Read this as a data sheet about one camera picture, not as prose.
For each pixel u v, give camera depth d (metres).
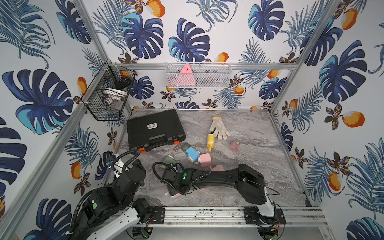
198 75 0.93
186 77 0.91
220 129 1.07
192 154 0.90
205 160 0.88
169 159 0.90
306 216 0.75
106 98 0.84
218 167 0.88
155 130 1.01
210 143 0.94
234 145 1.01
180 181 0.60
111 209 0.42
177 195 0.82
